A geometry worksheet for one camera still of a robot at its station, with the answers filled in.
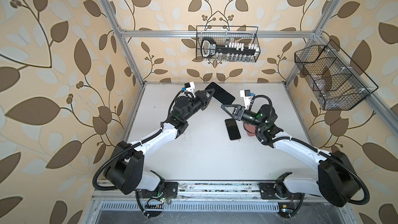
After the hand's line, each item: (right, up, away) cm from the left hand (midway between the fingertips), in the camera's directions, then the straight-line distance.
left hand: (213, 88), depth 70 cm
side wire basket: (+59, +2, +2) cm, 59 cm away
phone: (+14, -24, +26) cm, 38 cm away
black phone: (+4, -3, +4) cm, 6 cm away
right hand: (+4, -9, 0) cm, 10 cm away
